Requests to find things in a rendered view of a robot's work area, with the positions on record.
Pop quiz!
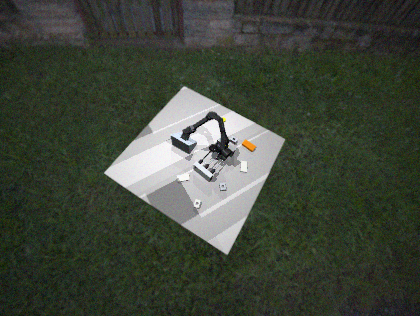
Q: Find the orange block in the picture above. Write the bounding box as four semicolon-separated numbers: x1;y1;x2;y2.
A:
242;139;256;152

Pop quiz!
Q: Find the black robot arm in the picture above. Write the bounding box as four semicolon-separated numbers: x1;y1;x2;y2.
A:
180;111;231;160

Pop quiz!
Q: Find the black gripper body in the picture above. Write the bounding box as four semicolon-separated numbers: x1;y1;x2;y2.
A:
209;144;228;161

